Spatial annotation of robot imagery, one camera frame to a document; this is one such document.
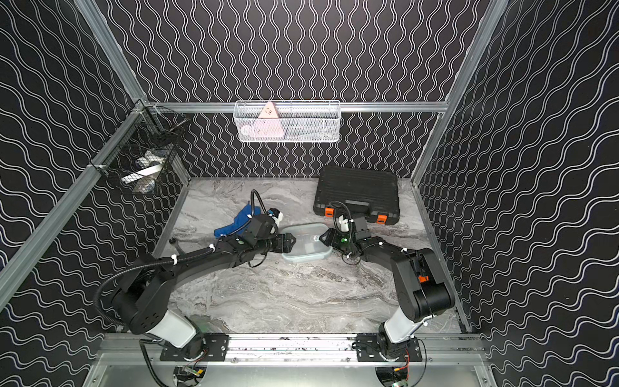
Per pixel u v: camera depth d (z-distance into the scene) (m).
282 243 0.78
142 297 0.44
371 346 0.73
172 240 0.98
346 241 0.81
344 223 0.88
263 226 0.68
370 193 1.06
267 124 0.88
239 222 1.01
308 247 0.98
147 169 0.76
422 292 0.44
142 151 0.92
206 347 0.73
